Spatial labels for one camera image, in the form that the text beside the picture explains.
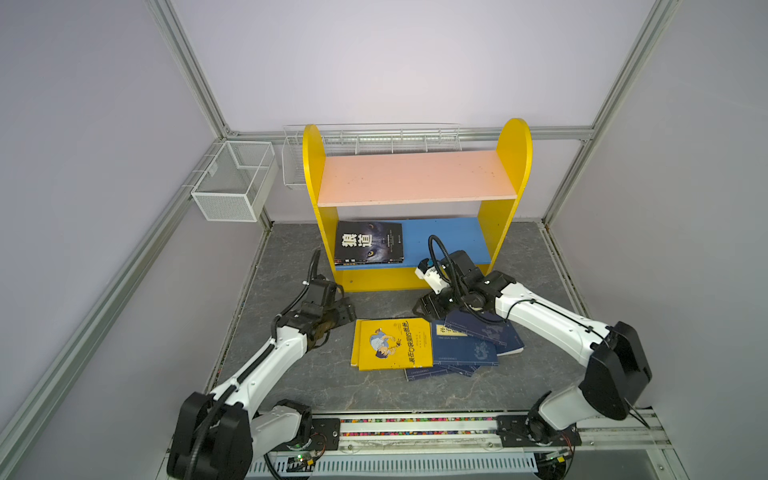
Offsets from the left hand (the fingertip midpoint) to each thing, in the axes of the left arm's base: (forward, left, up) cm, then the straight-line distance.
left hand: (344, 313), depth 86 cm
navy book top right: (-7, -45, -5) cm, 46 cm away
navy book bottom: (-16, -26, -7) cm, 31 cm away
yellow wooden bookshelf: (+49, -43, -6) cm, 66 cm away
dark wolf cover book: (+20, -8, +8) cm, 23 cm away
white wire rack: (+47, -2, +27) cm, 54 cm away
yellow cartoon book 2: (-7, -3, -7) cm, 11 cm away
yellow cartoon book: (-8, -15, -5) cm, 17 cm away
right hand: (-2, -22, +5) cm, 23 cm away
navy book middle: (-10, -31, -6) cm, 32 cm away
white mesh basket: (+44, +36, +15) cm, 58 cm away
